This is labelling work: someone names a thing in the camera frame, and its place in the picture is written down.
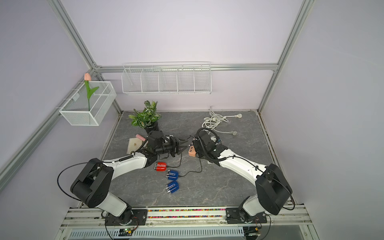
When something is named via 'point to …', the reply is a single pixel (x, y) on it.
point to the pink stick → (140, 137)
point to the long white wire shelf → (170, 77)
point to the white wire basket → (75, 111)
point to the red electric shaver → (160, 166)
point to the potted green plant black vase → (146, 118)
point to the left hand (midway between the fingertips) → (189, 143)
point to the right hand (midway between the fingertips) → (191, 140)
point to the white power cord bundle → (211, 121)
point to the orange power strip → (192, 151)
